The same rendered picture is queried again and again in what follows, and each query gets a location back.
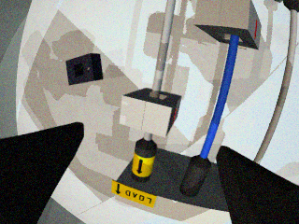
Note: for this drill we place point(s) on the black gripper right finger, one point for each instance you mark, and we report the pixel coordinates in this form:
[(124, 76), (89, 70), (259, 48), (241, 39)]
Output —
[(254, 195)]

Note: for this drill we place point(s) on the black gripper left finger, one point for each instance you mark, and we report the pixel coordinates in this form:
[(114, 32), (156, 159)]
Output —
[(31, 166)]

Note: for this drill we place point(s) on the dark blue block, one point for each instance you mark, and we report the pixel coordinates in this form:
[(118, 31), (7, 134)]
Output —
[(84, 68)]

